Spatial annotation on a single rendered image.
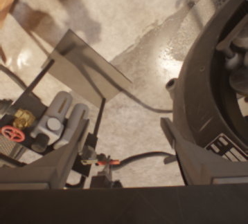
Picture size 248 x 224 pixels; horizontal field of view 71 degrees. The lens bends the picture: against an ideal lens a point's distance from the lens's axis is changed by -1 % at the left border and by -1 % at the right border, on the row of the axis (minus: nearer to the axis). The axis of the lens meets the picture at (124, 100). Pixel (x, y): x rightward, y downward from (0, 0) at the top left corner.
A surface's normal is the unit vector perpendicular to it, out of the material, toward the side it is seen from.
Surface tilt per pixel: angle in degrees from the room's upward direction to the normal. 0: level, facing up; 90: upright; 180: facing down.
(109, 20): 0
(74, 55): 0
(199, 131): 90
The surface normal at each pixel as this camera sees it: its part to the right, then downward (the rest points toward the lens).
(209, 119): -0.72, -0.57
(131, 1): -0.09, 0.65
